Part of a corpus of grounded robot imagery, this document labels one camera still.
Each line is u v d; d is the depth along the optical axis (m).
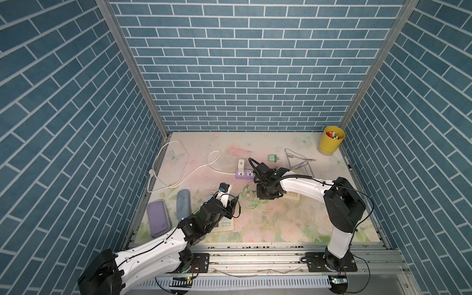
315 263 0.73
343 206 0.48
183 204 0.88
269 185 0.67
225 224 0.83
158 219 0.83
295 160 1.08
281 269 0.74
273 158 1.07
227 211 0.69
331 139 1.00
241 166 0.95
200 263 0.73
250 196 0.94
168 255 0.52
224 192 0.68
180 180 0.98
